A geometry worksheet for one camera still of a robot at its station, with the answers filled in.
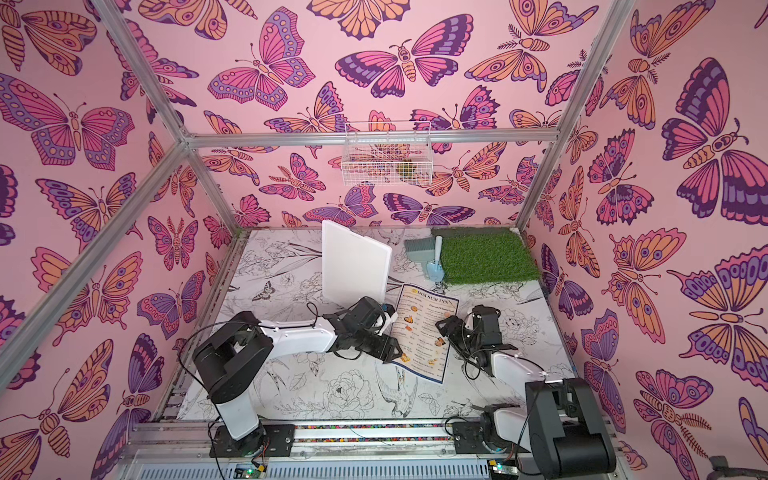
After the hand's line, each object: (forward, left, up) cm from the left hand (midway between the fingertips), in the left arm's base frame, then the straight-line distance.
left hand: (398, 351), depth 87 cm
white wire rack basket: (+58, +2, +24) cm, 63 cm away
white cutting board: (+27, +15, +6) cm, 31 cm away
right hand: (+7, -14, +1) cm, 15 cm away
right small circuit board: (-28, -24, -2) cm, 37 cm away
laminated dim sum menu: (+1, -8, -2) cm, 8 cm away
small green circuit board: (-29, +39, -4) cm, 48 cm away
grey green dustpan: (+40, -9, -1) cm, 42 cm away
